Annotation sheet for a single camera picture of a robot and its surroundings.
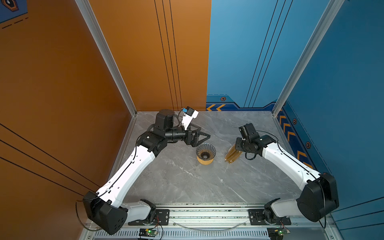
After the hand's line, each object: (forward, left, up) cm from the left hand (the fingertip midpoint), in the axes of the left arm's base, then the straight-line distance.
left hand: (205, 132), depth 65 cm
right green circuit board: (-33, -35, -35) cm, 60 cm away
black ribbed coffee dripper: (+3, -2, -23) cm, 23 cm away
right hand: (+7, -20, -21) cm, 29 cm away
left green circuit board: (-33, +26, -36) cm, 55 cm away
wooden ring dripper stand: (-2, -1, -25) cm, 25 cm away
